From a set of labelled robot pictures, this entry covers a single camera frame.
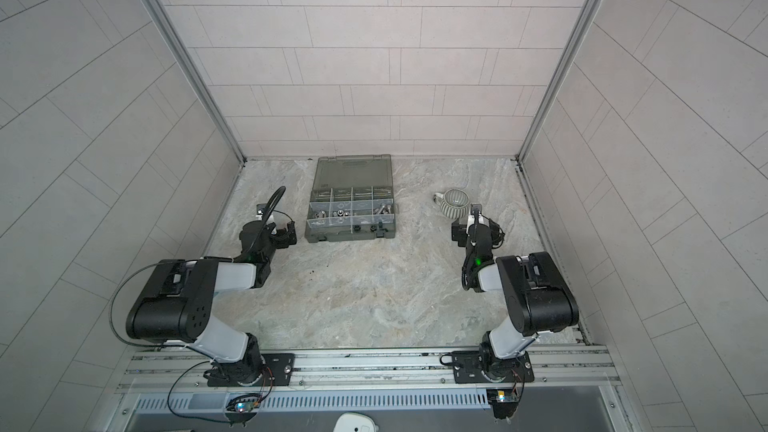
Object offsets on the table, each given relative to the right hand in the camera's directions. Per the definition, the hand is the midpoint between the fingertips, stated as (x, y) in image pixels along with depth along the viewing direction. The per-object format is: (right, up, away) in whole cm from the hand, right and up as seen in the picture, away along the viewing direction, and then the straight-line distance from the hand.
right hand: (473, 216), depth 94 cm
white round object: (-33, -40, -31) cm, 61 cm away
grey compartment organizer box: (-40, +5, +5) cm, 40 cm away
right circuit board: (0, -39, -26) cm, 47 cm away
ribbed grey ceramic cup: (-5, +4, +8) cm, 10 cm away
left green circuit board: (-58, -38, -30) cm, 76 cm away
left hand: (-60, 0, 0) cm, 60 cm away
